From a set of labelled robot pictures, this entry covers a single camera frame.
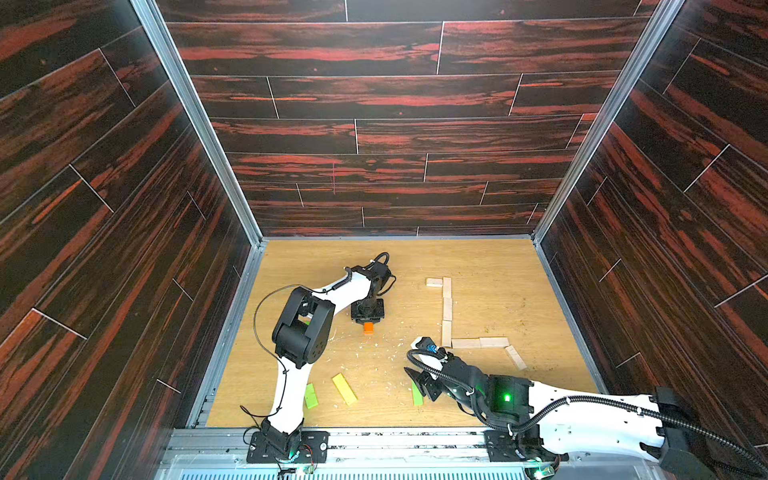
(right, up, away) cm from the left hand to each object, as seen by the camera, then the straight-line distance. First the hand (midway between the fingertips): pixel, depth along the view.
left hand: (374, 321), depth 98 cm
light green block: (-18, -18, -16) cm, 30 cm away
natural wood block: (+37, -5, -8) cm, 38 cm away
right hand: (+12, -4, -23) cm, 26 cm away
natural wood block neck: (+25, +4, +1) cm, 25 cm away
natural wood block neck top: (+26, +11, +7) cm, 29 cm away
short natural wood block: (+21, +13, +7) cm, 26 cm away
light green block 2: (+10, -11, -32) cm, 35 cm away
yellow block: (-8, -16, -15) cm, 24 cm away
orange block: (-2, -1, -4) cm, 5 cm away
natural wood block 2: (+43, -9, -10) cm, 45 cm away
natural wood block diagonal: (+27, -5, -8) cm, 29 cm away
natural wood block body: (+23, -3, -4) cm, 24 cm away
